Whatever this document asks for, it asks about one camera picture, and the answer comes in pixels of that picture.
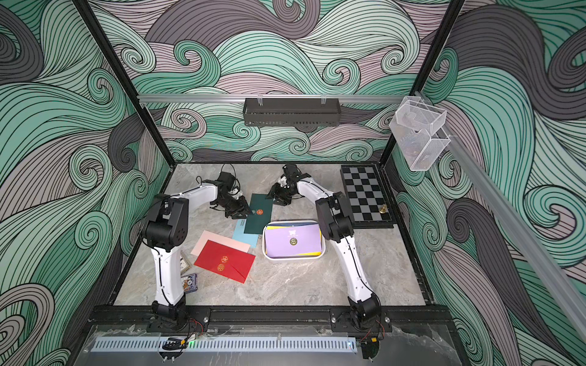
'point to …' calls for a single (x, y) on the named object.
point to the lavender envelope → (294, 240)
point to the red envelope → (226, 261)
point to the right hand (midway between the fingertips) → (271, 199)
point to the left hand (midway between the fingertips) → (250, 212)
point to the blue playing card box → (190, 284)
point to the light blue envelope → (239, 235)
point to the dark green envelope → (259, 213)
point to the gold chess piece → (383, 210)
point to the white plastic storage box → (290, 223)
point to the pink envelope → (219, 239)
